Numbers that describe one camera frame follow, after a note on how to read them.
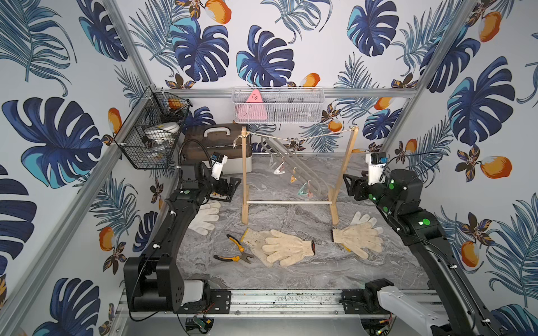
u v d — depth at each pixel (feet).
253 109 2.96
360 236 2.94
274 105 3.32
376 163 1.83
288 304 2.46
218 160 2.31
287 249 2.82
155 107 3.05
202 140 3.38
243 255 2.76
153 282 1.33
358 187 1.94
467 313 1.24
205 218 3.13
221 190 2.40
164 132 2.62
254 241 2.90
